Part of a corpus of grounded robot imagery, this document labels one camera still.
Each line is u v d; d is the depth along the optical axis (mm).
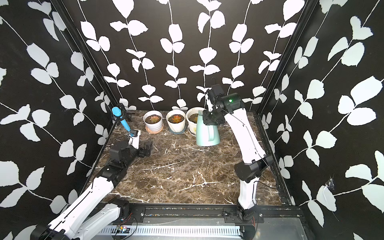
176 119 1039
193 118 1037
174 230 701
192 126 1007
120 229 701
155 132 1059
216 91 558
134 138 663
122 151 583
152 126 1032
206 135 759
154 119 1041
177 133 1061
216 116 603
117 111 913
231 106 484
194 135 1061
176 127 1030
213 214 759
